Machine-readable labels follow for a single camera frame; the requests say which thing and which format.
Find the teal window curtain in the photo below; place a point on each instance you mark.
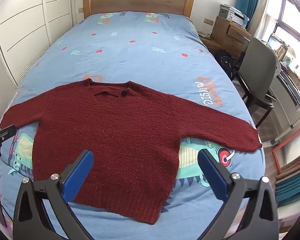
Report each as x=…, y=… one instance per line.
x=251, y=0

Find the grey chair with dark legs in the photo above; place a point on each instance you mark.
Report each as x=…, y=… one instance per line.
x=258, y=67

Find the cluttered desk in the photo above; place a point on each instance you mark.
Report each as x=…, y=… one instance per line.
x=293, y=85

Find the blue printed bed sheet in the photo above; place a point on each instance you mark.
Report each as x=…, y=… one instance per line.
x=145, y=55

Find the stack of teal cushions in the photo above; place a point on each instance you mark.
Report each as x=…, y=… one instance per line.
x=293, y=187

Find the white printer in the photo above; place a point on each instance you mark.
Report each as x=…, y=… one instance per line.
x=237, y=18

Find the wooden drawer cabinet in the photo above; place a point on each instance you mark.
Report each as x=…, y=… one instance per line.
x=231, y=36

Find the wall socket plate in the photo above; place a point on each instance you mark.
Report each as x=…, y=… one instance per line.
x=208, y=21

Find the dark red knitted sweater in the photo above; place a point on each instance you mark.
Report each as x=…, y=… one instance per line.
x=110, y=140

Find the black backpack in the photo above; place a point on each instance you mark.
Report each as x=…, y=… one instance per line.
x=225, y=63

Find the white wardrobe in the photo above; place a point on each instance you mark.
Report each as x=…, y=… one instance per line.
x=22, y=25

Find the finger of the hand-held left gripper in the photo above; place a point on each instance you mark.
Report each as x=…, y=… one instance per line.
x=5, y=131

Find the wooden bed headboard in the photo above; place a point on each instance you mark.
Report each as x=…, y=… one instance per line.
x=137, y=1

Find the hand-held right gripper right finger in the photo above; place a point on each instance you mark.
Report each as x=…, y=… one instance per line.
x=213, y=173

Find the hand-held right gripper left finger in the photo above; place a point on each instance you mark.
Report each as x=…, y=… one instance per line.
x=80, y=172

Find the low wooden nightstand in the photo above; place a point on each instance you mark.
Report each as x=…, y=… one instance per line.
x=211, y=45

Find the orange framed board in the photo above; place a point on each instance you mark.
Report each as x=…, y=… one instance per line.
x=277, y=155

